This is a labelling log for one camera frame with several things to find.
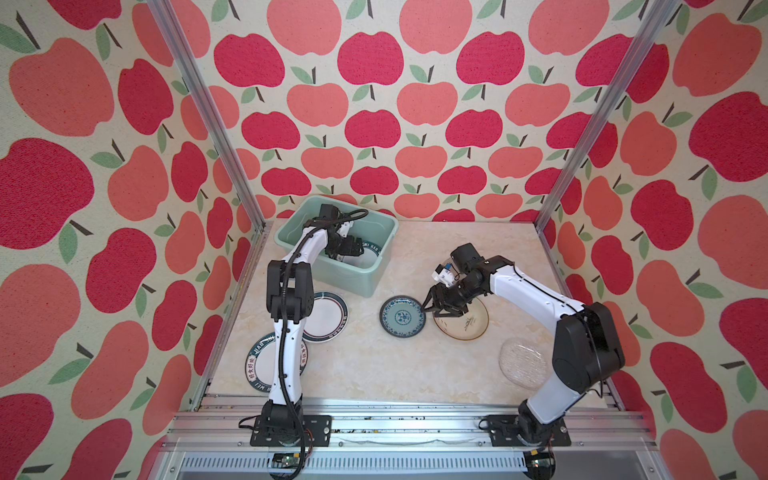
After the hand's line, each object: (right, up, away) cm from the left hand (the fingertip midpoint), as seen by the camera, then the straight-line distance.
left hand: (356, 249), depth 107 cm
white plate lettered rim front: (-26, -33, -22) cm, 47 cm away
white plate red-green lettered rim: (+5, -3, 0) cm, 6 cm away
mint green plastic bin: (+4, -8, -20) cm, 22 cm away
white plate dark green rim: (-8, -23, -14) cm, 27 cm away
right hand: (+25, -18, -23) cm, 38 cm away
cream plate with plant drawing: (+37, -24, -14) cm, 46 cm away
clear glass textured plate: (+51, -33, -22) cm, 65 cm away
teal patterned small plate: (+16, -22, -12) cm, 30 cm away
